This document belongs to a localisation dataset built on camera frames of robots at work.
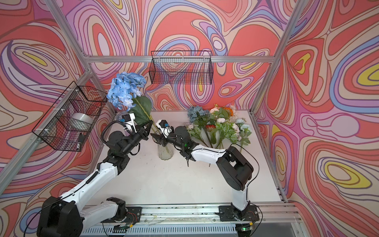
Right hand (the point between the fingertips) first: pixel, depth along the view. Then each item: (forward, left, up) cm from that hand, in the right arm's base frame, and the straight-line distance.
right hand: (155, 133), depth 80 cm
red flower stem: (+15, -33, -16) cm, 40 cm away
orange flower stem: (+30, -49, -14) cm, 59 cm away
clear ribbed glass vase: (+1, -2, -23) cm, 23 cm away
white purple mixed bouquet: (+13, -23, -15) cm, 30 cm away
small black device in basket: (-6, +36, +4) cm, 37 cm away
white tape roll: (-1, +33, +13) cm, 35 cm away
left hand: (0, -1, +9) cm, 10 cm away
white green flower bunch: (+11, -50, -15) cm, 53 cm away
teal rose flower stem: (+25, -25, -11) cm, 37 cm away
